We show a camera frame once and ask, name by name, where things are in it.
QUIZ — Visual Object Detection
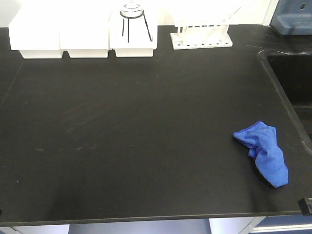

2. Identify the blue cloth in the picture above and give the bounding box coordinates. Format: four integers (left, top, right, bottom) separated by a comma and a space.
233, 120, 290, 189

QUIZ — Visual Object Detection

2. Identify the black sink basin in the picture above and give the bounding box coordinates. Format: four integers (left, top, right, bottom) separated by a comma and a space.
258, 49, 312, 156

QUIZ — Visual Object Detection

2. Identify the white plastic bin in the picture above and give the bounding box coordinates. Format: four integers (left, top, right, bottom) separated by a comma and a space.
59, 9, 111, 59
109, 7, 158, 58
8, 9, 62, 59

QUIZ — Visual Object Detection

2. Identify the grey-blue plastic fixture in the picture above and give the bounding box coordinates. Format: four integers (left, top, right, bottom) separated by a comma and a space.
270, 0, 312, 36

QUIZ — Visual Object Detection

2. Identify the white test tube rack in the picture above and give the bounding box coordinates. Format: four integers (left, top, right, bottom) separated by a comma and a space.
170, 7, 234, 51

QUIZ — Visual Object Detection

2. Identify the clear glass tube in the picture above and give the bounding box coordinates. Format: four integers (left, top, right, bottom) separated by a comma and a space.
211, 7, 242, 36

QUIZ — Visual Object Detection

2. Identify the black metal tripod stand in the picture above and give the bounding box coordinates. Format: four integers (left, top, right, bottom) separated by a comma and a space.
119, 9, 153, 43

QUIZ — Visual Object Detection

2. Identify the clear glass flask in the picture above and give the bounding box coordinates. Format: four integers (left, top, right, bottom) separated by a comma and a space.
120, 0, 143, 18

